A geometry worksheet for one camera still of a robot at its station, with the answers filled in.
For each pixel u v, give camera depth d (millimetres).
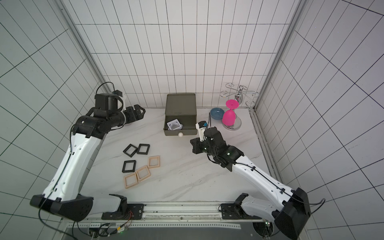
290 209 378
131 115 599
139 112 611
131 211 720
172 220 721
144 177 832
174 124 896
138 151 950
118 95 590
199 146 644
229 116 881
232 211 713
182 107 923
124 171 862
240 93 874
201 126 648
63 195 371
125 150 949
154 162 915
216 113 1141
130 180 832
